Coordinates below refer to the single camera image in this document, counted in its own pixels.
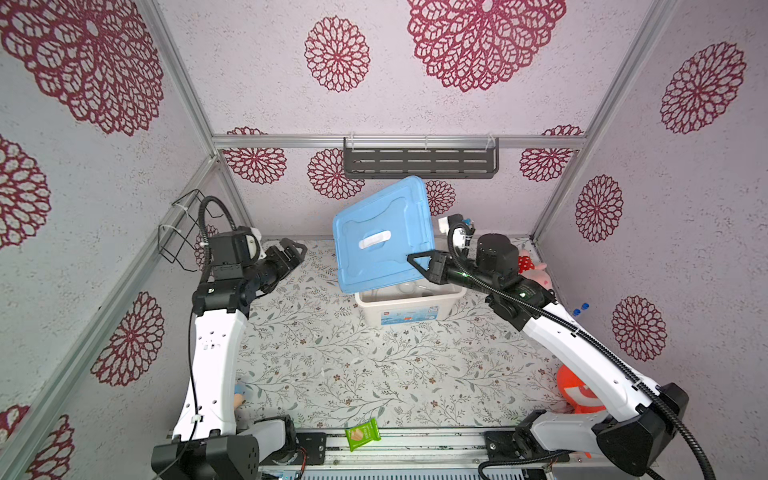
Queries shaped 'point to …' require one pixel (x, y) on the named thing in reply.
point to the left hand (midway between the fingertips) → (294, 262)
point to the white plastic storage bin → (411, 303)
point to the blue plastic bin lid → (376, 236)
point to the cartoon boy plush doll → (239, 395)
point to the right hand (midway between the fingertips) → (408, 254)
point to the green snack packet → (361, 434)
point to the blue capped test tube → (585, 306)
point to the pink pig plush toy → (535, 271)
